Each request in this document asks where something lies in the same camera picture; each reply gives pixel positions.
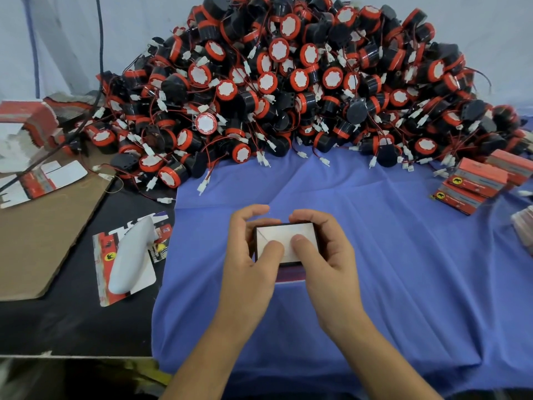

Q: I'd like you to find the person's right hand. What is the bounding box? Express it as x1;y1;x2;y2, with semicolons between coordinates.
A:
289;209;373;332

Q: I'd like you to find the person's left hand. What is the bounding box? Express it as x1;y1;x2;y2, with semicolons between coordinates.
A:
215;204;286;332

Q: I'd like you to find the stack of box blanks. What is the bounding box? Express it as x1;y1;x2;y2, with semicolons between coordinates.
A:
512;204;533;255

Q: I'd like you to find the pile of black red buzzers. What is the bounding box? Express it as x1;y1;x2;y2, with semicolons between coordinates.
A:
58;0;533;195

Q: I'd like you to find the person's right forearm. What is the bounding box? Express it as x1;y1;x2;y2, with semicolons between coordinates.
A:
329;304;446;400

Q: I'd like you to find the blue table cloth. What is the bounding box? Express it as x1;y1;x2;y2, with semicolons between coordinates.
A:
150;121;533;397

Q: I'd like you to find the brown cardboard piece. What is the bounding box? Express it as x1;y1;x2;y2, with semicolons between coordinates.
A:
0;158;113;302

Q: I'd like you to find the black hanging cable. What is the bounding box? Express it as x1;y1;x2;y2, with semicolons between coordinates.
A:
93;0;107;122

